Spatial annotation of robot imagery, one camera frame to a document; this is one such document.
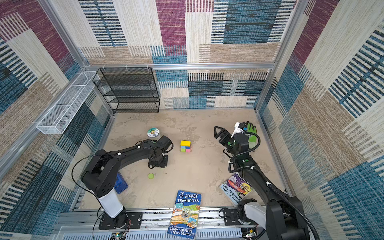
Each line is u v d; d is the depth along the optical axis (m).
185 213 0.73
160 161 0.78
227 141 0.73
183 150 0.96
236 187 0.81
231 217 0.73
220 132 0.73
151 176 0.87
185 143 0.94
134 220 0.73
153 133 0.97
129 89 1.08
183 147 0.94
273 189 0.46
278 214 0.41
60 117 0.72
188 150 0.94
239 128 0.74
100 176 0.47
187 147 0.96
